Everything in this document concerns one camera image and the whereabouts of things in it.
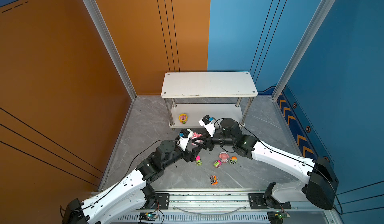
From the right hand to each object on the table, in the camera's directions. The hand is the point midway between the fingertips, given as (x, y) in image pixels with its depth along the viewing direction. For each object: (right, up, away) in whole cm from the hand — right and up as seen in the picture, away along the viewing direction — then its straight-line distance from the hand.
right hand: (193, 139), depth 70 cm
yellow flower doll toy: (-7, +8, +24) cm, 26 cm away
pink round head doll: (+17, -13, +16) cm, 27 cm away
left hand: (+1, -1, +1) cm, 2 cm away
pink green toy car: (+13, -16, +13) cm, 24 cm away
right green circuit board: (+40, -37, 0) cm, 54 cm away
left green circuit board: (-22, -37, +1) cm, 43 cm away
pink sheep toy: (+1, +2, -2) cm, 3 cm away
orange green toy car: (+22, -15, +15) cm, 31 cm away
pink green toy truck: (+2, -15, +14) cm, 21 cm away
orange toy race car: (+10, -23, +7) cm, 26 cm away
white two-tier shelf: (-2, +21, +4) cm, 21 cm away
